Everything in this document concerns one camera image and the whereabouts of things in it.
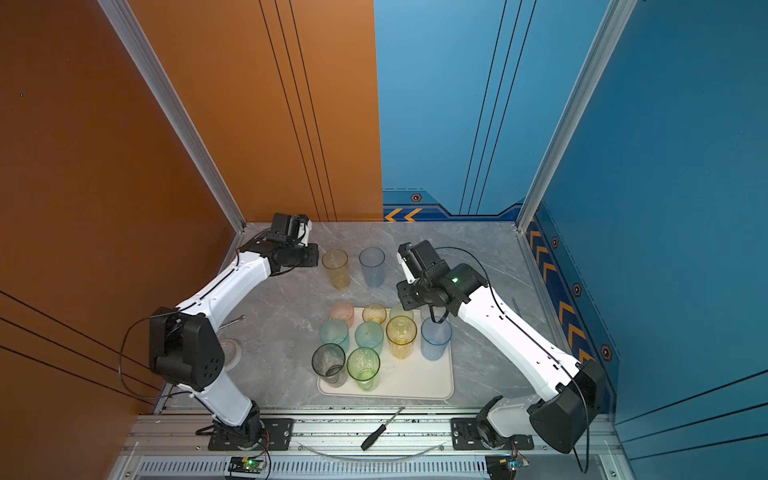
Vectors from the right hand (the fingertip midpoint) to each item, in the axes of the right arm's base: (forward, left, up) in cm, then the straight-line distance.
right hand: (403, 292), depth 75 cm
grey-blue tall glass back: (+19, +9, -11) cm, 24 cm away
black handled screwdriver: (-29, +8, -21) cm, 37 cm away
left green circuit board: (-34, +38, -23) cm, 56 cm away
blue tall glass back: (-5, -9, -16) cm, 19 cm away
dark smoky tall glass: (-12, +20, -16) cm, 28 cm away
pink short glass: (+4, +18, -17) cm, 26 cm away
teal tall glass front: (-2, +20, -17) cm, 26 cm away
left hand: (+17, +26, -4) cm, 32 cm away
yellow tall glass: (-6, +1, -10) cm, 12 cm away
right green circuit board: (-34, -23, -24) cm, 48 cm away
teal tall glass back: (-3, +10, -17) cm, 20 cm away
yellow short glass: (+3, +9, -15) cm, 18 cm away
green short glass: (+3, +2, -14) cm, 14 cm away
